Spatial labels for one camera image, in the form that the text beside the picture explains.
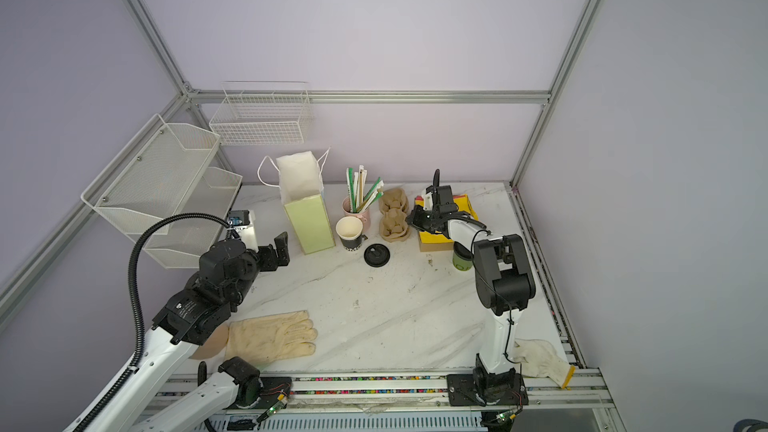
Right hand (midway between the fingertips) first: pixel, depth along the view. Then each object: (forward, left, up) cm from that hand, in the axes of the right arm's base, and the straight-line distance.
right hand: (404, 216), depth 97 cm
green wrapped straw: (+9, +18, +4) cm, 21 cm away
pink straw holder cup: (+1, +13, 0) cm, 14 cm away
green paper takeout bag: (+12, +36, +2) cm, 38 cm away
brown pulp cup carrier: (+12, +4, -7) cm, 14 cm away
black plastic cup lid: (-9, +9, -9) cm, 16 cm away
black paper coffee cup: (-4, +18, -3) cm, 19 cm away
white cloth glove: (-40, -36, -10) cm, 55 cm away
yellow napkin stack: (-5, -11, -6) cm, 13 cm away
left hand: (-22, +33, +19) cm, 44 cm away
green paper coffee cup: (-16, -17, -1) cm, 23 cm away
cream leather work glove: (-36, +38, -9) cm, 53 cm away
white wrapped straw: (+9, +14, +5) cm, 18 cm away
